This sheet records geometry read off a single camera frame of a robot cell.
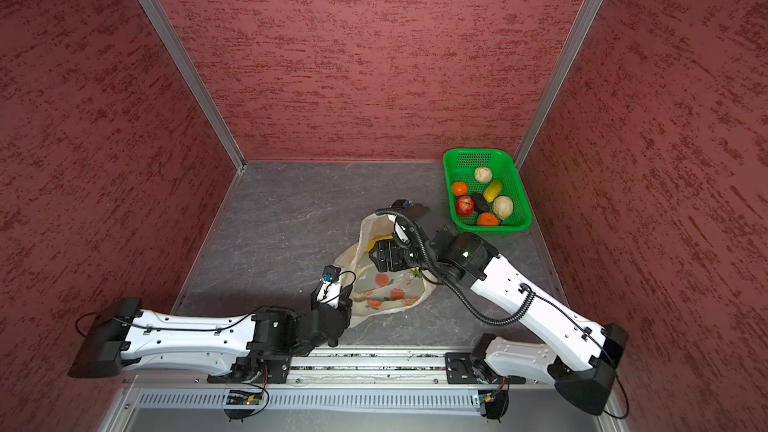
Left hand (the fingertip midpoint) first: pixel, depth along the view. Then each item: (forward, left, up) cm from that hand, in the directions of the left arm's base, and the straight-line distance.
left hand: (351, 293), depth 75 cm
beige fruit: (+48, -45, -5) cm, 66 cm away
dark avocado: (+35, -42, -7) cm, 55 cm away
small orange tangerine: (+42, -35, -7) cm, 55 cm away
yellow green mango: (+41, -47, -7) cm, 63 cm away
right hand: (+3, -8, +13) cm, 16 cm away
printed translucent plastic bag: (+5, -6, -11) cm, 13 cm away
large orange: (+28, -42, -6) cm, 51 cm away
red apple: (+32, -35, -5) cm, 48 cm away
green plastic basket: (+56, -38, -8) cm, 68 cm away
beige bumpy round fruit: (+33, -48, -5) cm, 59 cm away
